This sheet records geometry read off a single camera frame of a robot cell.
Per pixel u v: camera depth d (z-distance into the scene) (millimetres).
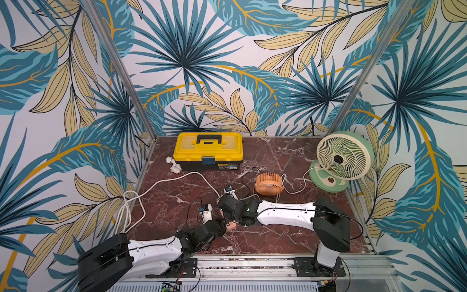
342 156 811
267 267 749
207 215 764
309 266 737
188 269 727
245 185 978
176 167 1005
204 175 1005
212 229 642
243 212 604
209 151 907
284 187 977
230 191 737
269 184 838
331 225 448
